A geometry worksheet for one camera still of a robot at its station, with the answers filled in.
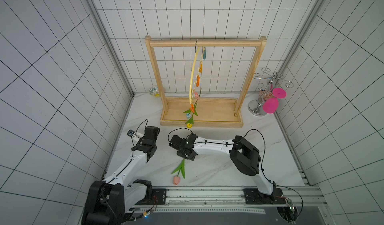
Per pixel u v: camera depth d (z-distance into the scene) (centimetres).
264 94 117
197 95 78
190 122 90
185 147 64
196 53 96
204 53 89
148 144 67
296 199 67
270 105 100
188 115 93
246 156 50
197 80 79
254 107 112
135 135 73
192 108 75
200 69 85
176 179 76
